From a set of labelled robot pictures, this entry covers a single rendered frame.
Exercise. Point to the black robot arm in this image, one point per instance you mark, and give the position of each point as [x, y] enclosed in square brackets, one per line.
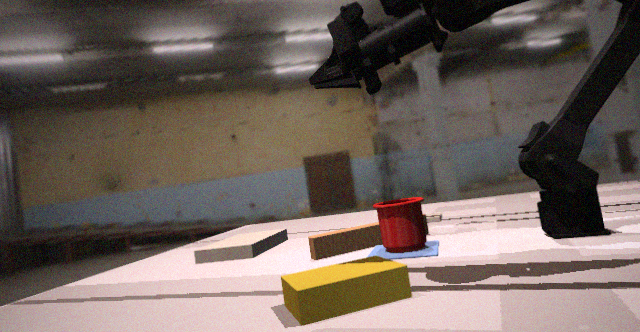
[570, 205]

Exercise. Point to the yellow rectangular block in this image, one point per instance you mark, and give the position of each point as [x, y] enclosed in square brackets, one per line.
[338, 289]

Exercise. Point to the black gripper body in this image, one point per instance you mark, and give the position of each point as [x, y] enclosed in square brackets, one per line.
[366, 55]

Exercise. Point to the brown wooden bar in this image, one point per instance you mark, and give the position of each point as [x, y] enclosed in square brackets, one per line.
[343, 241]

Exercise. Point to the beige flat block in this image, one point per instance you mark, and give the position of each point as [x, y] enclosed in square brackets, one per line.
[240, 246]

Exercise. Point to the dark red cup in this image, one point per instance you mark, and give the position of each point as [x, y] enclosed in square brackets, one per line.
[401, 224]

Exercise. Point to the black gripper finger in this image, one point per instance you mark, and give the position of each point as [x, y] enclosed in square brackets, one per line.
[333, 69]
[343, 83]

